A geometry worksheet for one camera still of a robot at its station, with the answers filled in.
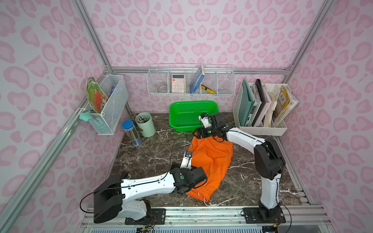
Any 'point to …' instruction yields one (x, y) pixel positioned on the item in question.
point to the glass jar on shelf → (161, 88)
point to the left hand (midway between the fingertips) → (184, 164)
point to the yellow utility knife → (204, 87)
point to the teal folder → (246, 104)
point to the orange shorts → (211, 160)
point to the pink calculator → (178, 83)
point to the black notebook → (263, 99)
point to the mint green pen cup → (144, 121)
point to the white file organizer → (273, 119)
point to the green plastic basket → (184, 116)
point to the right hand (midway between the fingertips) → (197, 131)
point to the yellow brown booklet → (283, 98)
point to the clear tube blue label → (128, 126)
